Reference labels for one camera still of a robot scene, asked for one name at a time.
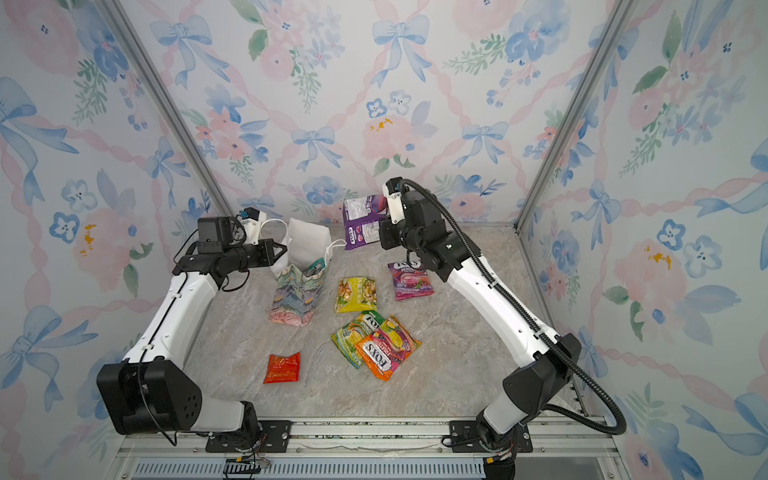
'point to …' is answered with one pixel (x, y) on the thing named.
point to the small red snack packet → (283, 369)
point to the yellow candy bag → (356, 294)
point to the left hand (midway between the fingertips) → (286, 245)
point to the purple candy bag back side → (362, 217)
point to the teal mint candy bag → (317, 266)
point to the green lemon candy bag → (361, 326)
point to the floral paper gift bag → (296, 296)
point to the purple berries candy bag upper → (410, 280)
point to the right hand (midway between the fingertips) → (381, 218)
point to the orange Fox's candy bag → (391, 342)
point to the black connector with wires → (243, 465)
